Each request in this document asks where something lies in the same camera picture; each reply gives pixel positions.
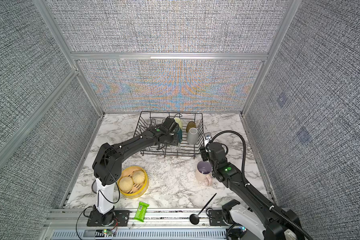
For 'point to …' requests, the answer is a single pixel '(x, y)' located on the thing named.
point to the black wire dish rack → (148, 119)
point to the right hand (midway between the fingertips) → (207, 142)
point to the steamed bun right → (138, 176)
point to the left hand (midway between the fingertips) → (176, 140)
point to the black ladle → (194, 218)
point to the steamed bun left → (126, 183)
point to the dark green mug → (180, 134)
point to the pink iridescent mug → (203, 171)
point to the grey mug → (192, 136)
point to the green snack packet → (140, 213)
